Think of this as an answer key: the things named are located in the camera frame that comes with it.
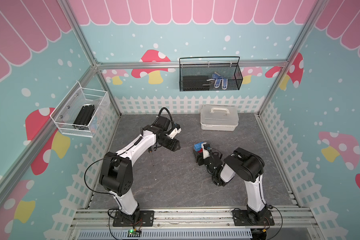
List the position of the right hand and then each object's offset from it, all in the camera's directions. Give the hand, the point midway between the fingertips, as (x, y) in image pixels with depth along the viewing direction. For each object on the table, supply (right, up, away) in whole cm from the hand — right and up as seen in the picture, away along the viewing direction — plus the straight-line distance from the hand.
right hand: (197, 149), depth 96 cm
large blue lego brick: (0, +3, -7) cm, 7 cm away
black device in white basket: (-56, +20, -25) cm, 65 cm away
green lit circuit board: (-33, -38, -23) cm, 56 cm away
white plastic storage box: (+15, +21, +7) cm, 27 cm away
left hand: (-14, +2, -8) cm, 17 cm away
